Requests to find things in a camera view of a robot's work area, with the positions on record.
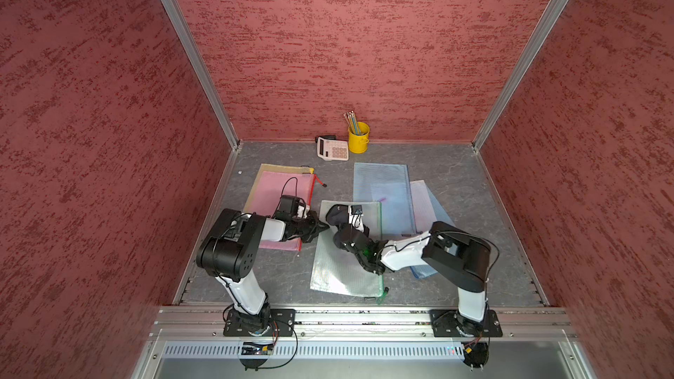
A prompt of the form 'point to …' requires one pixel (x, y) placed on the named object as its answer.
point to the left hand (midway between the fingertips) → (329, 230)
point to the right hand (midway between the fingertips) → (344, 228)
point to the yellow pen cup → (358, 143)
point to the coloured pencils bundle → (353, 122)
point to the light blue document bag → (390, 184)
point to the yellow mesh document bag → (271, 168)
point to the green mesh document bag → (337, 269)
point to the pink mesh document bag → (266, 199)
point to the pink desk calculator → (333, 150)
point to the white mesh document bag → (424, 210)
